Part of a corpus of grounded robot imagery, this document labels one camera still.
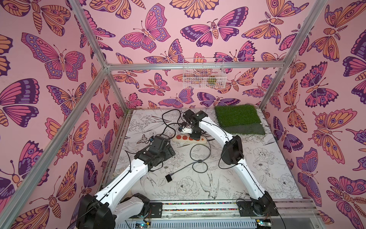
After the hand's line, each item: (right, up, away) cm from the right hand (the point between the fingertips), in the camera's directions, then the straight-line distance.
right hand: (196, 132), depth 99 cm
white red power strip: (-7, -4, -1) cm, 8 cm away
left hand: (-17, -10, -17) cm, 26 cm away
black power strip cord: (-13, +9, +12) cm, 20 cm away
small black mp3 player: (-18, -26, -14) cm, 35 cm away
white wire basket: (+6, +41, -3) cm, 41 cm away
